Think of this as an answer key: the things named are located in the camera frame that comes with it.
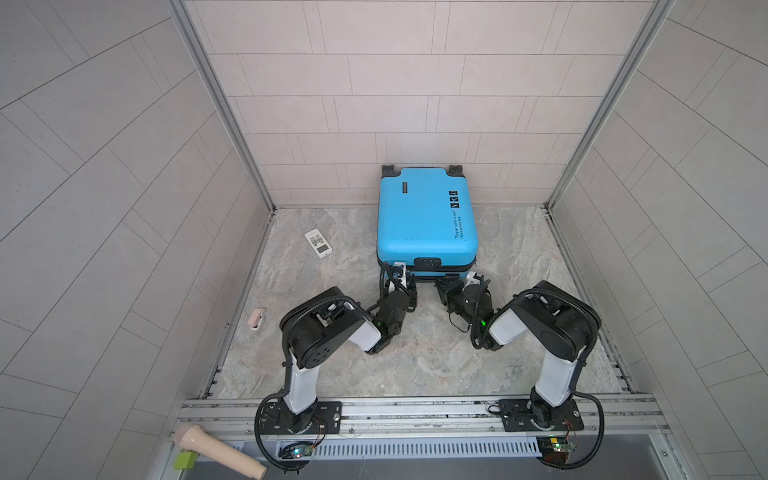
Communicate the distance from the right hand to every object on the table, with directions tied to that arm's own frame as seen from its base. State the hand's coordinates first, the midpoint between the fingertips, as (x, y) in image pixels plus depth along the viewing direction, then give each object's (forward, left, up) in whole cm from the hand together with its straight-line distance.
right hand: (429, 280), depth 90 cm
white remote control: (+18, +36, -1) cm, 40 cm away
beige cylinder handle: (-36, +57, 0) cm, 68 cm away
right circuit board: (-43, -24, -7) cm, 49 cm away
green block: (-40, +58, -1) cm, 70 cm away
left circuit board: (-40, +34, -1) cm, 53 cm away
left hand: (+2, +4, +2) cm, 5 cm away
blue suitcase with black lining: (+12, 0, +15) cm, 19 cm away
